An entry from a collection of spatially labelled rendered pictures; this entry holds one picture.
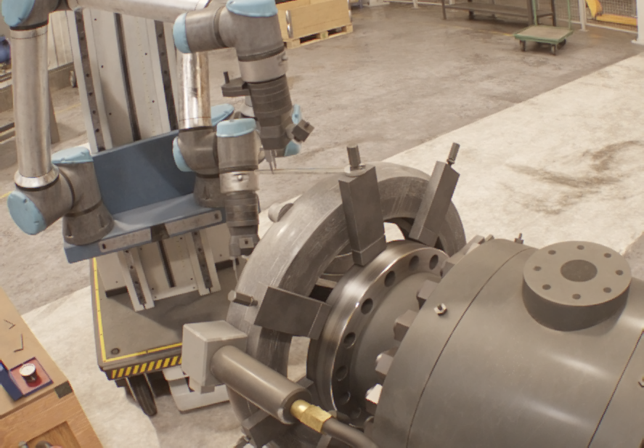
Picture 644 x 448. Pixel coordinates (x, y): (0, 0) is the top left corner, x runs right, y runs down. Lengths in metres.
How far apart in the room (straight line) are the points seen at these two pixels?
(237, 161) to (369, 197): 0.32
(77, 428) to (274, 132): 1.11
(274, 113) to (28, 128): 0.74
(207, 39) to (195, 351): 0.58
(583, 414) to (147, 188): 1.55
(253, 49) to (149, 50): 0.90
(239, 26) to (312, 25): 7.25
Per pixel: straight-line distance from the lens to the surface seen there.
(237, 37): 1.16
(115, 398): 2.41
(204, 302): 2.22
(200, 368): 1.17
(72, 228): 1.90
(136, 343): 2.09
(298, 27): 8.20
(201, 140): 1.57
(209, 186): 1.90
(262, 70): 1.16
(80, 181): 1.84
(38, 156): 1.69
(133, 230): 1.90
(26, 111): 1.64
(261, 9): 1.14
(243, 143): 1.42
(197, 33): 1.20
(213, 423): 2.17
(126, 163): 2.00
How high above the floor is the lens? 1.48
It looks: 24 degrees down
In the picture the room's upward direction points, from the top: 7 degrees counter-clockwise
